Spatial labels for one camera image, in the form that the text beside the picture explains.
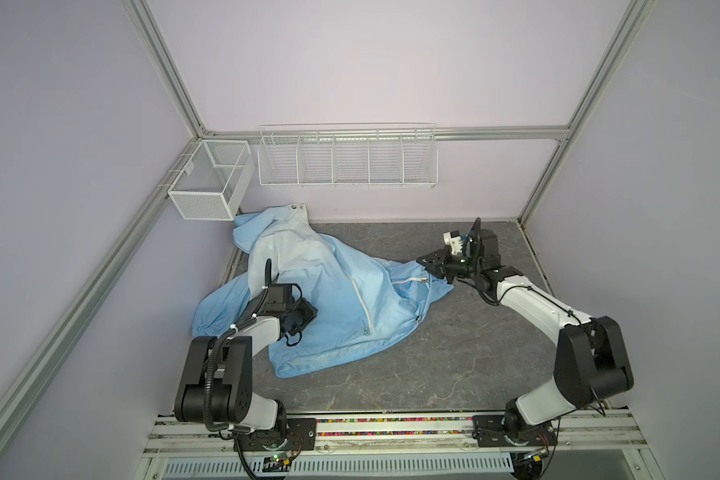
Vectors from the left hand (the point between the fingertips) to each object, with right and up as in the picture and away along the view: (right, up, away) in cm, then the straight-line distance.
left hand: (317, 313), depth 93 cm
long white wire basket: (+9, +52, +5) cm, 53 cm away
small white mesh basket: (-34, +41, +1) cm, 53 cm away
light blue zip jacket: (+14, +5, -1) cm, 14 cm away
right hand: (+30, +17, -10) cm, 35 cm away
